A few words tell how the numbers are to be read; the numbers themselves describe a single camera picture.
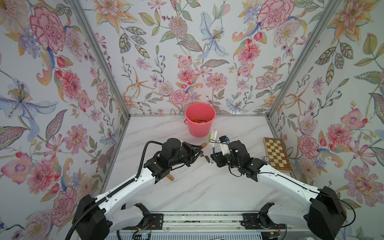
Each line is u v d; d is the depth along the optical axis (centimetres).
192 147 68
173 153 58
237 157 61
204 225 74
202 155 98
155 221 74
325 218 40
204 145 75
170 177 86
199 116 98
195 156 69
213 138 76
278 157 95
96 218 38
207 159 96
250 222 74
